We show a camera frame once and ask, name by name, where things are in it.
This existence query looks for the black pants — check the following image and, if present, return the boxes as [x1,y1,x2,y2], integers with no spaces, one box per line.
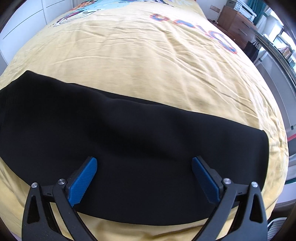
[1,71,269,225]

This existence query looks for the white mesh chair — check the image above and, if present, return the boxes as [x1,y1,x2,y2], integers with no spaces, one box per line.
[267,217,287,241]

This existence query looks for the white desk with shelf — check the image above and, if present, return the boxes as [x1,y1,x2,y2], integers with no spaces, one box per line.
[254,33,295,141]

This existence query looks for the black bag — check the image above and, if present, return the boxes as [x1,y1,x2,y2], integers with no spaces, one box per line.
[243,40,259,63]

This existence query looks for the yellow printed bed cover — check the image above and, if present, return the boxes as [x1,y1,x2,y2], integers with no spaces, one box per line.
[1,1,288,240]

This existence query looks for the brown wooden dresser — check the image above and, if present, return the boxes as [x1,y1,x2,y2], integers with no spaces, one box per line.
[217,6,257,49]

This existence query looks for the white wardrobe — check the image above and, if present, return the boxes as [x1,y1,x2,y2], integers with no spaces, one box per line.
[1,0,73,64]

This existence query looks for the white printer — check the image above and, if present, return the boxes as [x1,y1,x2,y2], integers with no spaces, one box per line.
[225,0,257,22]

